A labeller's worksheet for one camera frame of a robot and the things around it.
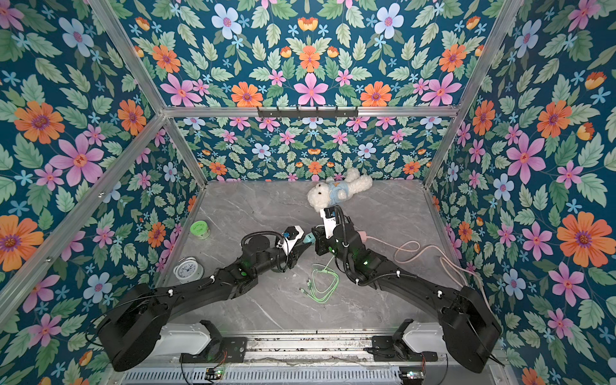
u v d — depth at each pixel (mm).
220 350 676
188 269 866
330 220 671
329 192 1045
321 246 688
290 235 662
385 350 733
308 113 924
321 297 841
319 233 713
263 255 633
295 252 703
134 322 459
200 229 982
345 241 563
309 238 766
